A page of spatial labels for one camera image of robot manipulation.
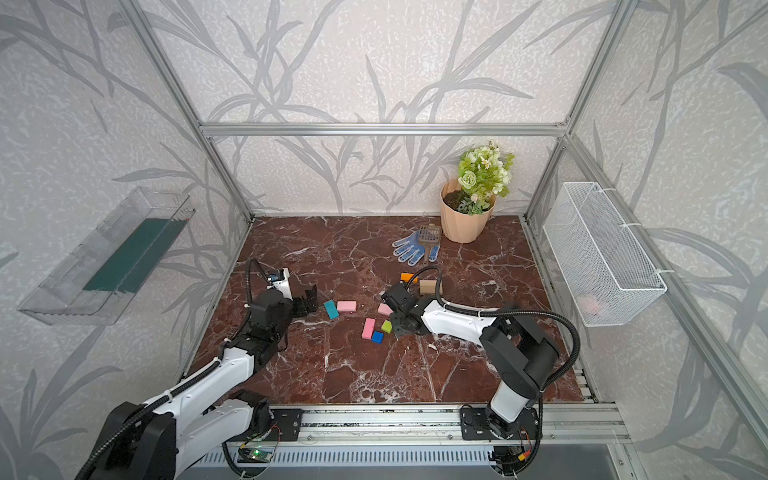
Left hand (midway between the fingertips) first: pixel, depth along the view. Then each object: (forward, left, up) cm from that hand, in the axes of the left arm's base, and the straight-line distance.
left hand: (307, 278), depth 86 cm
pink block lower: (-10, -18, -11) cm, 24 cm away
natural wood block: (+5, -37, -13) cm, 39 cm away
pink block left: (-3, -11, -12) cm, 16 cm away
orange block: (+10, -29, -15) cm, 35 cm away
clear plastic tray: (-12, +39, +19) cm, 45 cm away
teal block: (-4, -6, -12) cm, 14 cm away
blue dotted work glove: (+21, -31, -14) cm, 40 cm away
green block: (-10, -24, -11) cm, 28 cm away
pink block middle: (-4, -23, -12) cm, 26 cm away
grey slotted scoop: (+27, -38, -11) cm, 48 cm away
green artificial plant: (+32, -54, +14) cm, 65 cm away
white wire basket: (-12, -70, +23) cm, 75 cm away
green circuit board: (-41, +7, -13) cm, 44 cm away
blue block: (-13, -21, -12) cm, 27 cm away
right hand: (-6, -28, -10) cm, 31 cm away
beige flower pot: (+23, -48, -3) cm, 53 cm away
